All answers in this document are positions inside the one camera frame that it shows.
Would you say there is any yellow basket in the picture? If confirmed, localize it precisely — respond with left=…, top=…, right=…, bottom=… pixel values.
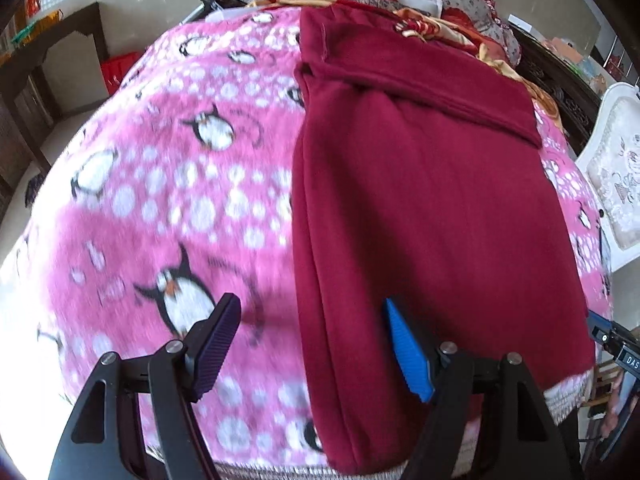
left=11, top=9, right=64, bottom=49

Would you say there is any dark carved wooden headboard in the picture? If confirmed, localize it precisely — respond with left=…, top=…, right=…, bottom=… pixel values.
left=512, top=26, right=601, bottom=155

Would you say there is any pink penguin blanket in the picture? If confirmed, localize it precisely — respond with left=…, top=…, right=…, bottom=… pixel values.
left=0, top=6, right=614, bottom=478

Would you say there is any dark wooden desk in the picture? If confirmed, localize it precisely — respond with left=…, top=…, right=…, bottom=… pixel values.
left=0, top=1, right=111, bottom=196

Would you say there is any orange red patterned blanket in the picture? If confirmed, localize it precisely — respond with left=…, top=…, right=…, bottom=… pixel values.
left=247, top=0, right=564, bottom=133

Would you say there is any black tripod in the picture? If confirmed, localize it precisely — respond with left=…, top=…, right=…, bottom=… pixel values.
left=180, top=0, right=245, bottom=25

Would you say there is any white ornate chair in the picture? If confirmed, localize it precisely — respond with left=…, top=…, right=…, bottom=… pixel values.
left=576, top=82, right=640, bottom=271

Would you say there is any dark slipper on floor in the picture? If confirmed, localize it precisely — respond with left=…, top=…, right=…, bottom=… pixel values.
left=24, top=174, right=46, bottom=208

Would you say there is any dark red fleece sweater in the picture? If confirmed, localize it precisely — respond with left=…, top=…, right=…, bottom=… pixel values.
left=291, top=4, right=594, bottom=474

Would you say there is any red box on floor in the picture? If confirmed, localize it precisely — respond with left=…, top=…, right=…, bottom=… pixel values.
left=100, top=51, right=142, bottom=96

